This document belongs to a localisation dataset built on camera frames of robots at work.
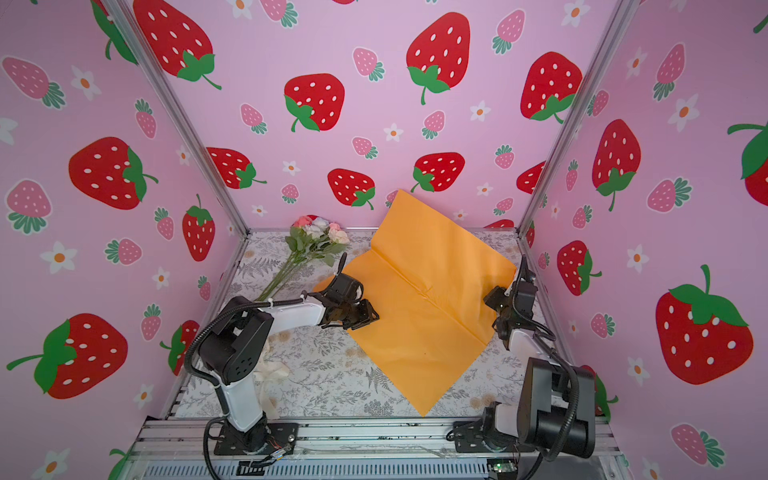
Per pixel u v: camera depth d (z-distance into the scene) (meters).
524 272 0.77
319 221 1.18
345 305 0.82
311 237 1.13
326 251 1.13
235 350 0.49
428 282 1.00
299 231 1.18
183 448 0.73
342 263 0.80
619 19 0.69
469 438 0.73
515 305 0.68
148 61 0.75
